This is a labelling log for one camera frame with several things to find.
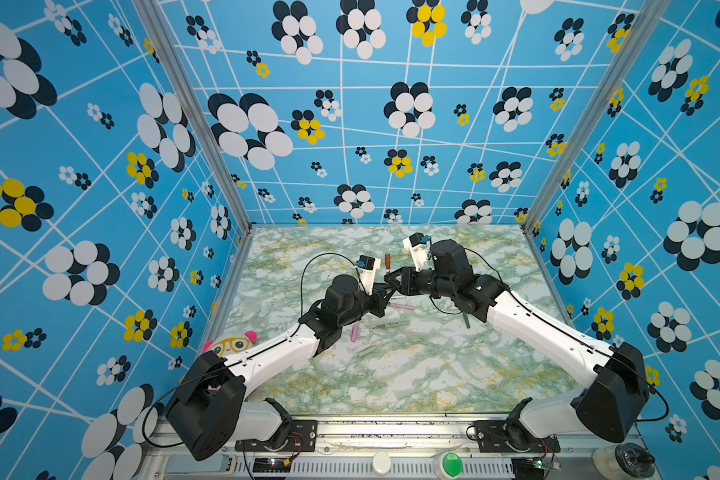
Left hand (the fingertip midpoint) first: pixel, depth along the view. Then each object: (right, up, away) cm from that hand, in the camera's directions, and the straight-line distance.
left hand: (399, 285), depth 77 cm
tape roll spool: (+45, -35, -15) cm, 59 cm away
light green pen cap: (-9, -21, +11) cm, 25 cm away
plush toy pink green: (-47, -17, +4) cm, 50 cm away
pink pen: (+3, -9, +20) cm, 22 cm away
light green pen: (-1, -14, +16) cm, 22 cm away
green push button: (+9, -36, -16) cm, 40 cm away
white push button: (-5, -37, -13) cm, 40 cm away
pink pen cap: (-12, -15, +14) cm, 24 cm away
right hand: (-3, +3, -2) cm, 4 cm away
